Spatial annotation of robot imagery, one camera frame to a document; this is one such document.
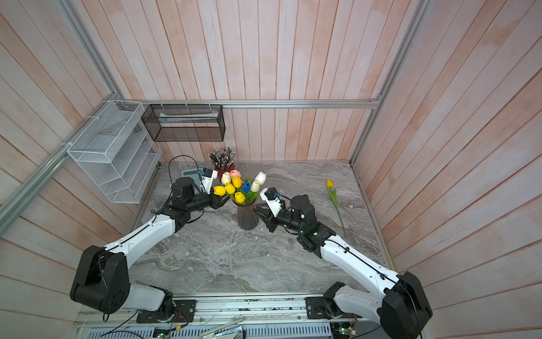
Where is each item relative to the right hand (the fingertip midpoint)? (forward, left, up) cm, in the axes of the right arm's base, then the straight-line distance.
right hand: (256, 206), depth 74 cm
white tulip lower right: (+5, 0, +6) cm, 7 cm away
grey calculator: (+34, +38, -20) cm, 55 cm away
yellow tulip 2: (+4, +9, +5) cm, 11 cm away
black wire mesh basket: (+36, +32, +11) cm, 49 cm away
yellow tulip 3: (+6, +6, +7) cm, 11 cm away
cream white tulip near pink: (+8, +11, +7) cm, 15 cm away
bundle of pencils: (+31, +18, -6) cm, 36 cm away
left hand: (+8, +11, -4) cm, 14 cm away
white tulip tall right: (+9, -2, +6) cm, 11 cm away
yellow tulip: (+2, +12, +7) cm, 14 cm away
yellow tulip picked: (+22, -36, -24) cm, 48 cm away
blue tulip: (+4, +3, +6) cm, 8 cm away
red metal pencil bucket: (+11, +13, +6) cm, 18 cm away
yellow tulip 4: (+1, +5, +5) cm, 7 cm away
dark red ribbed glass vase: (+9, +6, -22) cm, 24 cm away
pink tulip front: (+10, +8, +7) cm, 14 cm away
